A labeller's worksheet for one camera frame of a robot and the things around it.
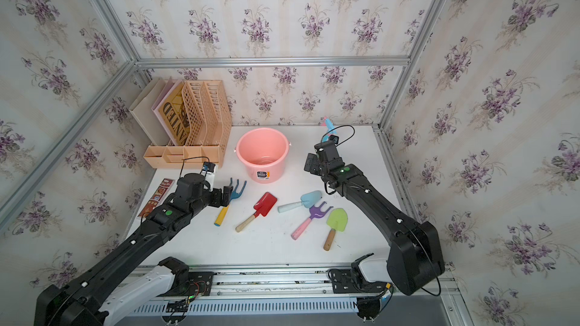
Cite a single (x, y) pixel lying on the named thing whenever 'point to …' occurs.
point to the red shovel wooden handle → (263, 207)
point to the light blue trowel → (308, 200)
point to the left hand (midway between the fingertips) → (223, 186)
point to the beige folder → (143, 114)
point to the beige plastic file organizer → (207, 107)
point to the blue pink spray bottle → (330, 126)
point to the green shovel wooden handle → (337, 219)
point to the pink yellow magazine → (170, 108)
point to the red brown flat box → (158, 196)
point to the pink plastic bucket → (263, 153)
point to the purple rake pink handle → (315, 212)
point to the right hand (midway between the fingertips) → (321, 161)
